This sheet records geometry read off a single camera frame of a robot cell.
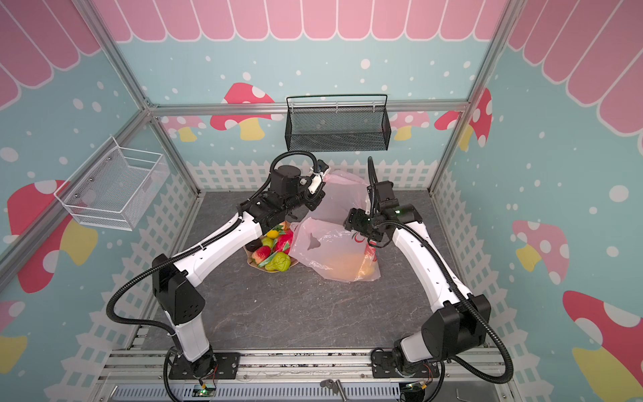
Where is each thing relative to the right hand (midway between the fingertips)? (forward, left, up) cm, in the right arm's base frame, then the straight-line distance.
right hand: (351, 225), depth 79 cm
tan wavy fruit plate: (-4, +36, -16) cm, 40 cm away
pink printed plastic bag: (-6, +9, 0) cm, 11 cm away
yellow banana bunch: (-7, -6, -16) cm, 19 cm away
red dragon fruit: (+3, +24, -13) cm, 28 cm away
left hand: (+9, +9, +8) cm, 16 cm away
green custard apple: (-6, +24, -13) cm, 28 cm away
